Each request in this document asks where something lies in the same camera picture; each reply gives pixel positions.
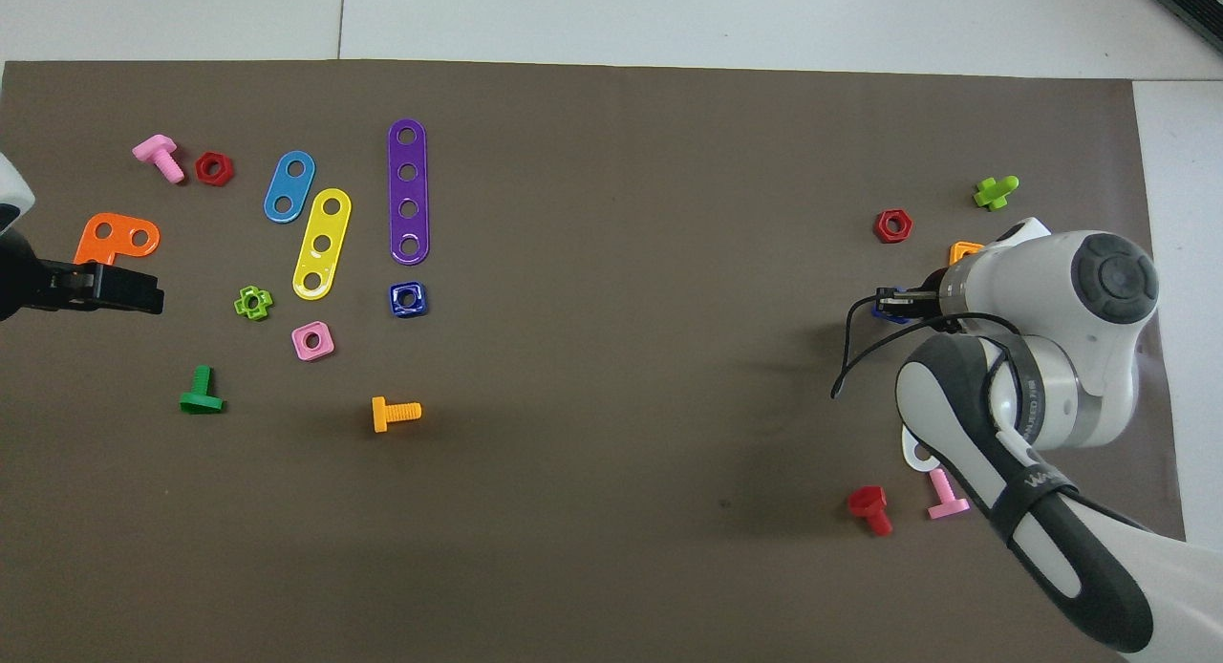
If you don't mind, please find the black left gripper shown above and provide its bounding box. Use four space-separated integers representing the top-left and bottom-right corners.
0 231 164 322

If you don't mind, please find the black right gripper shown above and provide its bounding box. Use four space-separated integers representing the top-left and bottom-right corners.
876 273 956 333

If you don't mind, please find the orange three-hole plastic plate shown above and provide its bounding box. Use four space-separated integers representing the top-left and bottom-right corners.
74 212 161 266

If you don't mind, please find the green plastic bolt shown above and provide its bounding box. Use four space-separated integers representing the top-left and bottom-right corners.
179 365 226 416

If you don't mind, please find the pink plastic bolt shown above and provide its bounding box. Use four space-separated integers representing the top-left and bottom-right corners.
926 467 972 522
132 134 186 185

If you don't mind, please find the lime plastic bolt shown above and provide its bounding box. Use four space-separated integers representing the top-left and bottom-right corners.
973 175 1020 211

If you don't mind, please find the white curved five-hole strip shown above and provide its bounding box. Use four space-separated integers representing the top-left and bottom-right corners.
901 426 942 474

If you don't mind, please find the blue two-hole plastic strip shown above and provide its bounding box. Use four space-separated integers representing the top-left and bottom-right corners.
263 150 316 225

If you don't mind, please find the red plastic bolt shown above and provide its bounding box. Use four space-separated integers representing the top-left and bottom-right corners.
847 485 894 538

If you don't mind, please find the pink square plastic nut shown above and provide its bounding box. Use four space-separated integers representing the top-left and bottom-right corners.
291 321 336 362

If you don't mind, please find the yellow three-hole plastic strip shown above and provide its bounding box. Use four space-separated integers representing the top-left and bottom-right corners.
291 187 353 302

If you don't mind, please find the purple four-hole plastic strip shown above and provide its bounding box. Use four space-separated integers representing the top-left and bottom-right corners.
387 118 431 267

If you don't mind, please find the orange plastic bolt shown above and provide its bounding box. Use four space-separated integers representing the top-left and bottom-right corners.
372 396 423 434

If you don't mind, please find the brown table mat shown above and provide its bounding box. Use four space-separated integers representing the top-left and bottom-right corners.
0 59 1203 663

